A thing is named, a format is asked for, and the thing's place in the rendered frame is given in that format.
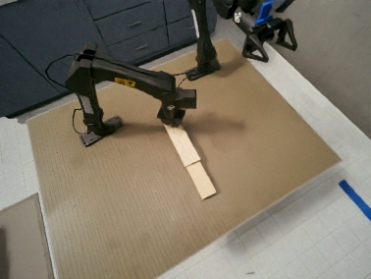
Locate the pale wooden slat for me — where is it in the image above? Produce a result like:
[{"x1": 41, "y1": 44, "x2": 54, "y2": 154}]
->
[{"x1": 164, "y1": 124, "x2": 200, "y2": 167}]

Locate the light wooden bar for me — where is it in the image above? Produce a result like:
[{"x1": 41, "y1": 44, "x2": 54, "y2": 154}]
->
[{"x1": 186, "y1": 161, "x2": 216, "y2": 199}]

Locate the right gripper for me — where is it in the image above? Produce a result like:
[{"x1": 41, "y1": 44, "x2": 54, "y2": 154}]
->
[{"x1": 157, "y1": 105, "x2": 186, "y2": 127}]

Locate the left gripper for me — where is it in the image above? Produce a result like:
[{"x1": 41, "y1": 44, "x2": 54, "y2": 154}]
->
[{"x1": 241, "y1": 0, "x2": 297, "y2": 63}]

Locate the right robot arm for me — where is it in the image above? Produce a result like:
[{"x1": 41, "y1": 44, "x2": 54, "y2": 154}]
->
[{"x1": 65, "y1": 41, "x2": 197, "y2": 147}]

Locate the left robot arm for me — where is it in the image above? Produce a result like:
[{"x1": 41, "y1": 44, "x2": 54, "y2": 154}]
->
[{"x1": 185, "y1": 0, "x2": 295, "y2": 81}]

